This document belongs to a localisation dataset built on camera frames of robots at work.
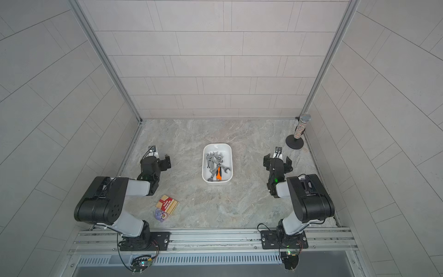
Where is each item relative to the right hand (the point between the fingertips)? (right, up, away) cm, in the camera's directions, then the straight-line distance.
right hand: (278, 153), depth 94 cm
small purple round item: (-57, -25, -19) cm, 65 cm away
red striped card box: (-56, -22, -14) cm, 62 cm away
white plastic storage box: (-34, -5, 0) cm, 34 cm away
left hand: (-65, 0, +1) cm, 65 cm away
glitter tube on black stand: (+13, +6, +10) cm, 18 cm away
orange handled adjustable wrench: (-32, -11, -3) cm, 34 cm away
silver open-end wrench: (-36, -9, -3) cm, 37 cm away
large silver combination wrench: (-32, -3, +2) cm, 32 cm away
